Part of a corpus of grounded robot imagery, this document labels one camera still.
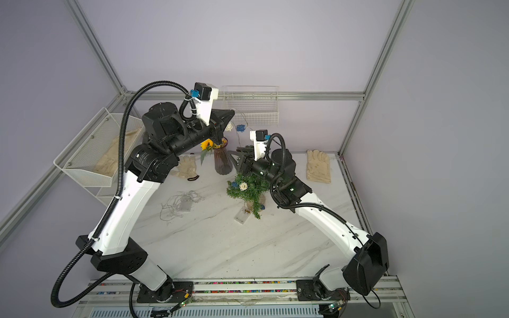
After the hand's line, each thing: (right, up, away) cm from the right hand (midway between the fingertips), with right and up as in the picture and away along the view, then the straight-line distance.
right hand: (234, 154), depth 66 cm
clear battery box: (0, -28, +29) cm, 40 cm away
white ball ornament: (+2, -12, +7) cm, 14 cm away
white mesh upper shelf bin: (-56, 0, +9) cm, 56 cm away
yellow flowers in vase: (-11, 0, +36) cm, 38 cm away
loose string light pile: (-31, -21, +31) cm, 49 cm away
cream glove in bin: (-51, -3, +10) cm, 52 cm away
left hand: (0, +10, -11) cm, 15 cm away
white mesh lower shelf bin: (-54, -15, +12) cm, 57 cm away
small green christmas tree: (+4, -12, +8) cm, 16 cm away
